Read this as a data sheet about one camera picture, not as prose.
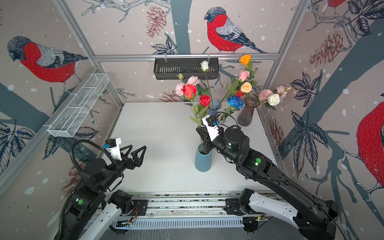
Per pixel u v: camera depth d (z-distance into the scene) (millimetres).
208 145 512
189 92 534
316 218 379
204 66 816
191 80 780
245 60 878
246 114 994
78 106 778
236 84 812
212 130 496
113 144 560
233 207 727
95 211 490
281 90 814
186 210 729
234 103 600
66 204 462
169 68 949
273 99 650
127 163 570
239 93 827
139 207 731
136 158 579
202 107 568
